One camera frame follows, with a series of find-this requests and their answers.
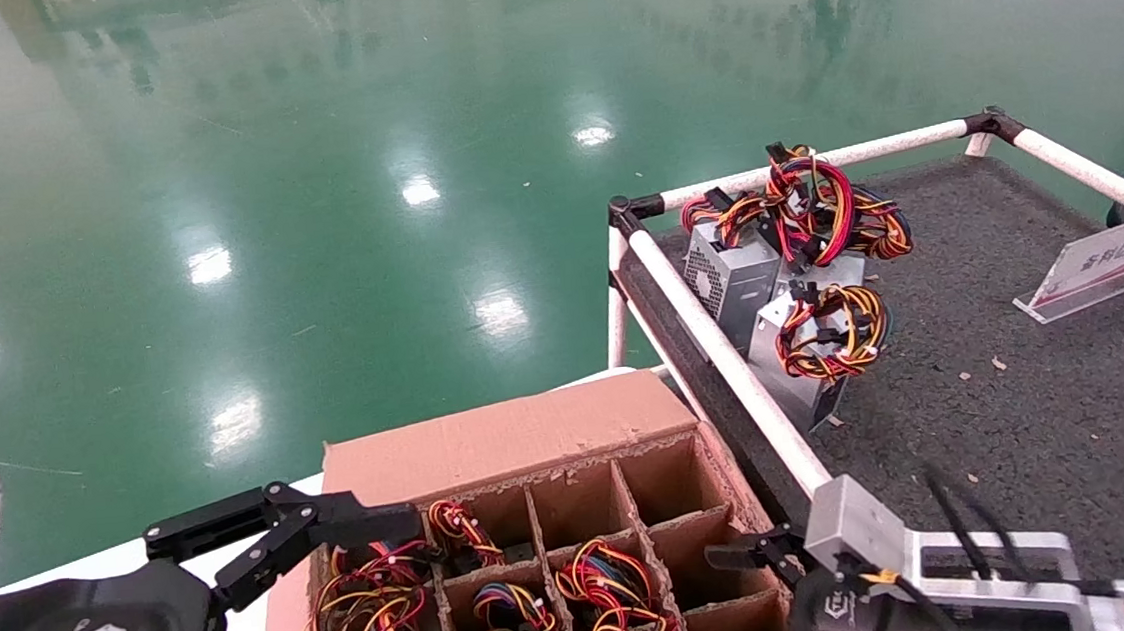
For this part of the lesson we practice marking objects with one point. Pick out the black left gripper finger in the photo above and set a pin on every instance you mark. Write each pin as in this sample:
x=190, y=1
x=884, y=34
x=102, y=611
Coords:
x=358, y=522

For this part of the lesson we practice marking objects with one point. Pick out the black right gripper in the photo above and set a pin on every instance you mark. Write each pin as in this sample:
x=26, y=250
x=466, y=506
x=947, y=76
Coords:
x=846, y=614

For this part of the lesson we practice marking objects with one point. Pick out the brown cardboard divider box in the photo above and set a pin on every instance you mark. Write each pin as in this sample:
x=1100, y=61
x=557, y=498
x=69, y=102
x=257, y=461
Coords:
x=491, y=436

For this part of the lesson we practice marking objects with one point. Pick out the clear acrylic sign holder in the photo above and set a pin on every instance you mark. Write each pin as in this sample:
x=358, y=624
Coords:
x=1099, y=258

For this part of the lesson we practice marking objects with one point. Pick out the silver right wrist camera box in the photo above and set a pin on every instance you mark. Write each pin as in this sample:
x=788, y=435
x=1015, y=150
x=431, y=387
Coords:
x=849, y=519

